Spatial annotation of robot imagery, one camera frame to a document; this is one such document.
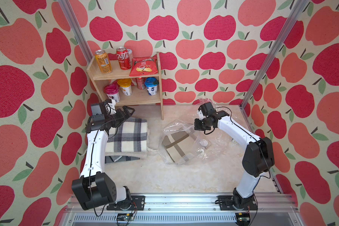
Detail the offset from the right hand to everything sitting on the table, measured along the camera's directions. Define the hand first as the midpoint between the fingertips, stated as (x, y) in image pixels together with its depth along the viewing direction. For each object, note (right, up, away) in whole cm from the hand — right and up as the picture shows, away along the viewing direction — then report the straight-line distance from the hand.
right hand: (196, 128), depth 90 cm
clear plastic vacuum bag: (+18, -11, +6) cm, 21 cm away
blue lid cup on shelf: (-30, +30, +2) cm, 42 cm away
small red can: (-38, +32, +8) cm, 51 cm away
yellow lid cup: (-48, +30, +2) cm, 56 cm away
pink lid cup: (-53, +24, -4) cm, 59 cm away
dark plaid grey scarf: (-55, -19, -4) cm, 58 cm away
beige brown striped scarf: (-10, -12, +5) cm, 16 cm away
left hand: (-39, +9, -14) cm, 42 cm away
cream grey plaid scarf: (-42, -4, -4) cm, 42 cm away
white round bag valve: (+7, -10, +5) cm, 13 cm away
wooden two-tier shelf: (-39, +22, +8) cm, 46 cm away
